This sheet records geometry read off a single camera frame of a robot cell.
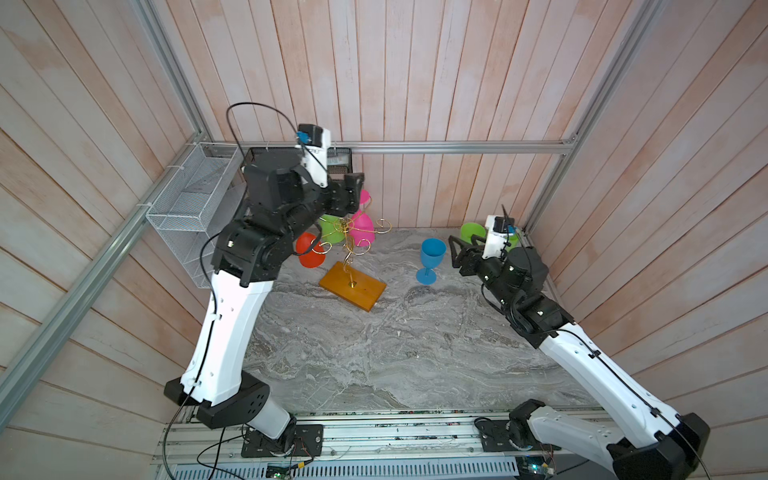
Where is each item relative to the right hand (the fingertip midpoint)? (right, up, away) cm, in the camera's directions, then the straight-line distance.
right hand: (460, 237), depth 69 cm
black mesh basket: (-32, +25, +21) cm, 45 cm away
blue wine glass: (-2, -4, +23) cm, 23 cm away
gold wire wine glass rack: (-33, -12, +32) cm, 48 cm away
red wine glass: (-40, -4, +21) cm, 45 cm away
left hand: (-25, +10, -14) cm, 30 cm away
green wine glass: (-34, +4, +18) cm, 39 cm away
